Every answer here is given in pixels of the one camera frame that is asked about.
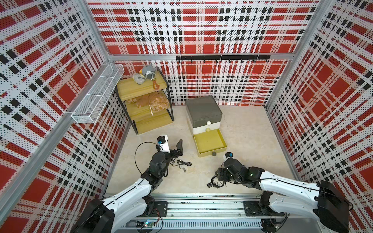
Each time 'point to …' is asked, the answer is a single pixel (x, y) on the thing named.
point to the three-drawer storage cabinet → (214, 138)
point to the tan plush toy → (158, 101)
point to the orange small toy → (155, 86)
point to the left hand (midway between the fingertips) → (176, 139)
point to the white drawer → (207, 128)
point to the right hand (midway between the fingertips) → (222, 173)
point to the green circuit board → (149, 224)
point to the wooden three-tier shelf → (148, 108)
